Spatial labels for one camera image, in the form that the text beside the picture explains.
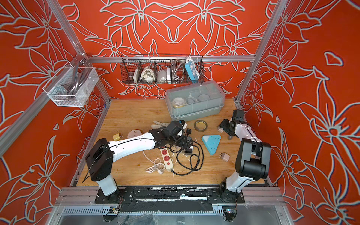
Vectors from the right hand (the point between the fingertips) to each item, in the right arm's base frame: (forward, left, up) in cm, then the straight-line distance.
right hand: (220, 125), depth 93 cm
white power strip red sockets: (-22, +35, -5) cm, 42 cm away
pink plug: (0, -1, -6) cm, 6 cm away
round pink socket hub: (-4, +61, -5) cm, 61 cm away
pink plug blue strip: (-20, 0, -7) cm, 21 cm away
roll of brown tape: (+1, +14, -8) cm, 16 cm away
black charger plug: (-18, +22, -3) cm, 29 cm away
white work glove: (+3, +44, -6) cm, 44 cm away
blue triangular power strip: (-11, +7, -5) cm, 14 cm away
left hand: (-14, +23, +4) cm, 27 cm away
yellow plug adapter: (-7, +72, -6) cm, 73 cm away
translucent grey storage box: (+15, +18, +7) cm, 25 cm away
